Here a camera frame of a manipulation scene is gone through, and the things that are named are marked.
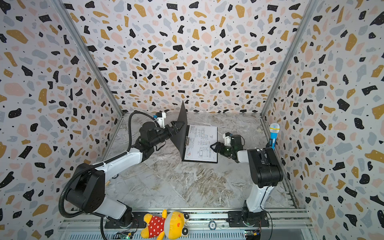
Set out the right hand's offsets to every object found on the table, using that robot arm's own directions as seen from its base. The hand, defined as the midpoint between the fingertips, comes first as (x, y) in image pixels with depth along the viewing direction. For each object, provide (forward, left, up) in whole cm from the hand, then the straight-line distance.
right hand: (212, 145), depth 97 cm
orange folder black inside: (+1, +21, +4) cm, 21 cm away
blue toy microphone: (-2, -32, +20) cm, 38 cm away
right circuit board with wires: (-47, -18, -6) cm, 50 cm away
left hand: (-1, +17, +23) cm, 29 cm away
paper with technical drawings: (+9, +8, -5) cm, 13 cm away
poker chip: (-43, +1, -5) cm, 44 cm away
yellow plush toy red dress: (-44, +23, +2) cm, 50 cm away
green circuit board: (-48, +43, -4) cm, 65 cm away
